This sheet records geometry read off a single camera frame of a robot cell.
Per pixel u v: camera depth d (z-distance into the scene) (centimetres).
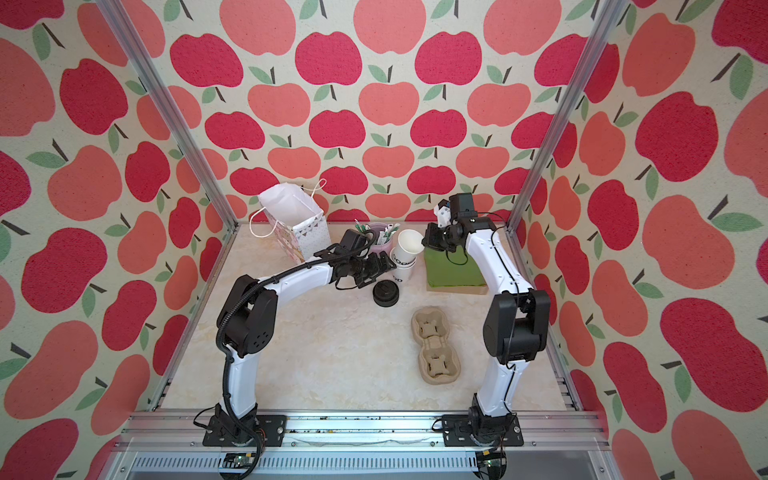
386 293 97
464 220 65
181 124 91
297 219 111
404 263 93
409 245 91
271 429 75
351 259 77
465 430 74
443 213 83
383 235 88
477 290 99
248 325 54
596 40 73
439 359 82
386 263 88
